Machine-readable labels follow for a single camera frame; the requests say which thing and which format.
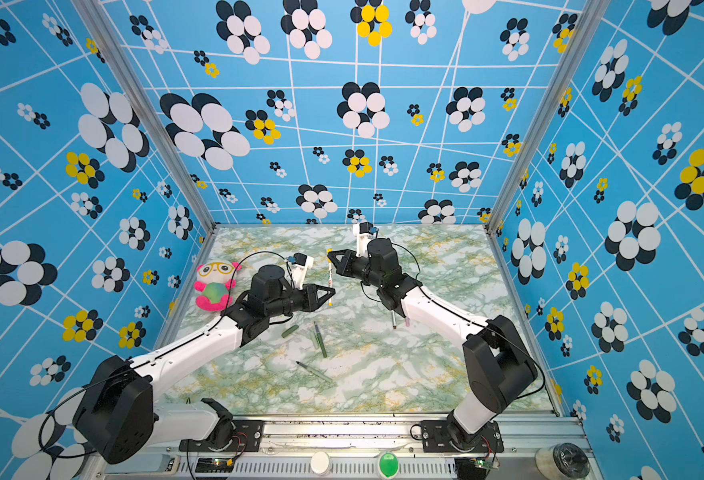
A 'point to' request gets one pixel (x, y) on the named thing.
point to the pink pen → (407, 321)
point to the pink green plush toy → (215, 281)
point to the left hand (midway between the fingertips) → (336, 290)
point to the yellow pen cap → (328, 251)
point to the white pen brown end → (393, 319)
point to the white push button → (320, 463)
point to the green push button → (388, 465)
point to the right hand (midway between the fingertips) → (330, 255)
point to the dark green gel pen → (314, 371)
